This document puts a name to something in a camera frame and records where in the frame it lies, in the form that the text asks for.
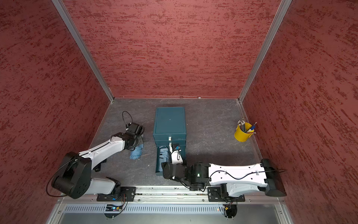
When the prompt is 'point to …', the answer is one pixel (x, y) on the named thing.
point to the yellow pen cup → (241, 136)
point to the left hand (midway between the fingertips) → (137, 143)
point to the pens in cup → (241, 122)
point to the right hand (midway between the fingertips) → (168, 167)
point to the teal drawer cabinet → (169, 122)
